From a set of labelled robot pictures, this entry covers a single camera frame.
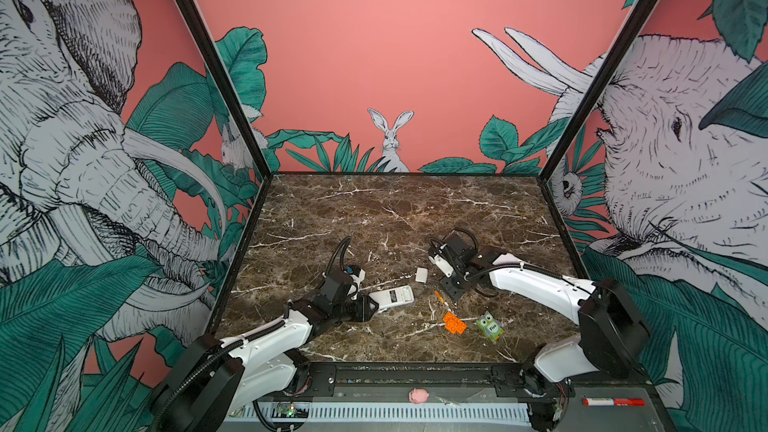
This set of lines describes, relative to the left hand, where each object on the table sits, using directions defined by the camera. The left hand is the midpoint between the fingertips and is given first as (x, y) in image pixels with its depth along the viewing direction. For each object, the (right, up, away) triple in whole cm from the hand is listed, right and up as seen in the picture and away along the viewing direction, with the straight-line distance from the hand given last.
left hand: (375, 303), depth 84 cm
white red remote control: (+5, +1, +2) cm, 6 cm away
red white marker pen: (+59, -19, -13) cm, 63 cm away
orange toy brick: (+23, -5, -1) cm, 23 cm away
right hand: (+21, +6, +2) cm, 22 cm away
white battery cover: (+14, +6, +9) cm, 18 cm away
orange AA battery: (+19, +1, +4) cm, 20 cm away
